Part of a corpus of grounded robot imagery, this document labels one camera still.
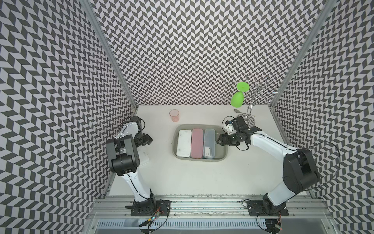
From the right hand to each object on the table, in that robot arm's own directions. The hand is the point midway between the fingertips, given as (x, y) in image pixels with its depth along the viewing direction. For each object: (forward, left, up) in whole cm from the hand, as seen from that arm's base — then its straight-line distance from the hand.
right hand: (222, 144), depth 88 cm
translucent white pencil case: (+4, +7, -5) cm, 10 cm away
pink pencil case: (+4, +15, -7) cm, 17 cm away
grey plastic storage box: (-1, 0, -8) cm, 8 cm away
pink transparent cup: (+25, +31, -1) cm, 40 cm away
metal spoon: (+36, -18, -10) cm, 42 cm away
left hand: (+1, +50, -5) cm, 51 cm away
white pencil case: (0, +24, -6) cm, 25 cm away
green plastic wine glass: (+22, -10, +17) cm, 29 cm away
